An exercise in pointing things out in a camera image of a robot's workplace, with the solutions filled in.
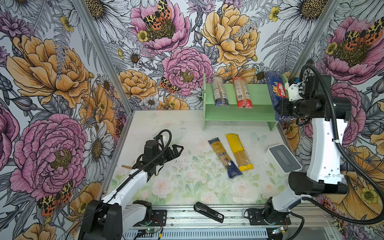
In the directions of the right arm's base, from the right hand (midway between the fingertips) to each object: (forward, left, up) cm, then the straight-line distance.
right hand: (280, 112), depth 66 cm
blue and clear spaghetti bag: (-7, +17, -36) cm, 41 cm away
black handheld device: (-31, +32, -34) cm, 56 cm away
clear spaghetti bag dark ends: (+25, +22, -8) cm, 35 cm away
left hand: (-4, +47, -27) cm, 55 cm away
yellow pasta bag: (+5, +11, -36) cm, 38 cm away
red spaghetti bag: (+19, +9, -9) cm, 23 cm away
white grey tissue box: (-5, -14, -35) cm, 38 cm away
